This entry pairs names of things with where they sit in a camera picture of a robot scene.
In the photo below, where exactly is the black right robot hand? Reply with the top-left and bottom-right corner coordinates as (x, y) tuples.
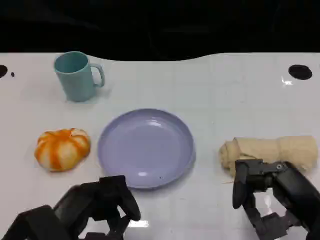
(232, 158), (320, 240)

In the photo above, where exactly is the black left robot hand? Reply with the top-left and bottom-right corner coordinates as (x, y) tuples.
(53, 174), (142, 240)

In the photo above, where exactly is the beige towel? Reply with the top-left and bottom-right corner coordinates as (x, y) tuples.
(218, 135), (318, 179)

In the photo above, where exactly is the orange and white bread roll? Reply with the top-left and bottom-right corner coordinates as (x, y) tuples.
(34, 127), (92, 173)

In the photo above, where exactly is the lilac plate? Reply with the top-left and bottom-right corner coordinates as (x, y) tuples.
(97, 108), (196, 190)

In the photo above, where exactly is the pale green mug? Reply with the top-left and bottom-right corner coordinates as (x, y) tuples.
(53, 51), (106, 103)

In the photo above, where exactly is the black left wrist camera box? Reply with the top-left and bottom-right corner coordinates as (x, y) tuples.
(0, 204), (76, 240)

